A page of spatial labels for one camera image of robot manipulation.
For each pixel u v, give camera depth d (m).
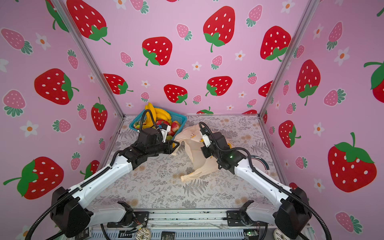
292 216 0.38
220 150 0.57
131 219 0.70
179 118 1.08
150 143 0.61
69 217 0.46
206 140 0.69
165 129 0.70
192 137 0.80
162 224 0.73
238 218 0.74
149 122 1.03
